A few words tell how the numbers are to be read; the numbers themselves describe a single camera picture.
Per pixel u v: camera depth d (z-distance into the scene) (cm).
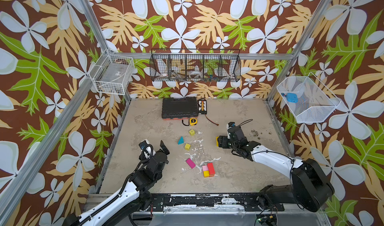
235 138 68
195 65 97
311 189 42
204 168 83
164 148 73
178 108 109
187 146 92
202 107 114
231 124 80
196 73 99
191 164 87
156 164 57
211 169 81
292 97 87
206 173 82
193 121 104
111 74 86
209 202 75
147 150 65
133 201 55
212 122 106
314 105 78
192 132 99
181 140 98
